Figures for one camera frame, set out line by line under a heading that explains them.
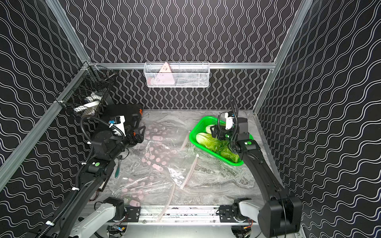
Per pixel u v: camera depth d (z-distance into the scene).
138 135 0.65
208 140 0.92
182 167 0.90
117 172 0.75
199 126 1.02
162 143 0.94
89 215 0.56
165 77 0.89
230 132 0.68
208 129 1.03
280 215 0.39
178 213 0.76
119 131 0.59
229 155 0.86
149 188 0.80
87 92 0.94
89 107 0.74
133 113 1.11
